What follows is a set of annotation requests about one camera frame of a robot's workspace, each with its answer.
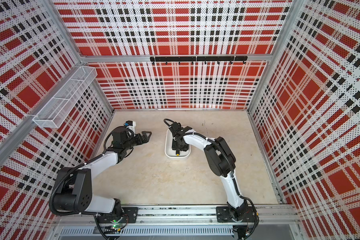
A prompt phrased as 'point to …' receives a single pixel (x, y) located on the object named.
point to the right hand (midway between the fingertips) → (179, 147)
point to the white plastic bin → (168, 147)
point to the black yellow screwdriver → (177, 152)
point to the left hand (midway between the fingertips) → (148, 133)
